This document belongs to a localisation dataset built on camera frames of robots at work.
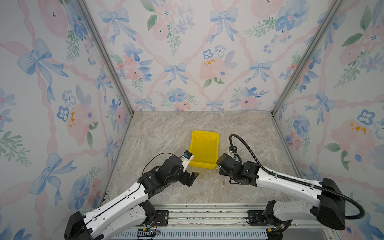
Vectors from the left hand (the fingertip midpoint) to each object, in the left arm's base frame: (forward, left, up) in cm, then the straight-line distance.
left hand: (191, 167), depth 75 cm
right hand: (+4, -16, -5) cm, 17 cm away
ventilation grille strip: (-26, -2, -15) cm, 31 cm away
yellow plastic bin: (+18, -8, -8) cm, 21 cm away
